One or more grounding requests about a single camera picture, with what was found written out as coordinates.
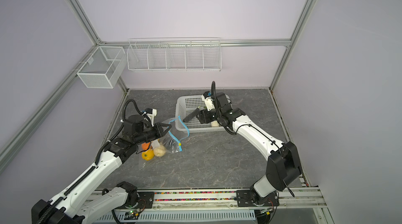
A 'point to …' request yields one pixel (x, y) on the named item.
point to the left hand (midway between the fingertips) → (171, 128)
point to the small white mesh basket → (104, 67)
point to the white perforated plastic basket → (186, 105)
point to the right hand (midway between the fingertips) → (201, 114)
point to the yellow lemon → (148, 155)
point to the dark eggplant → (191, 115)
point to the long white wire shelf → (175, 54)
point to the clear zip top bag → (168, 144)
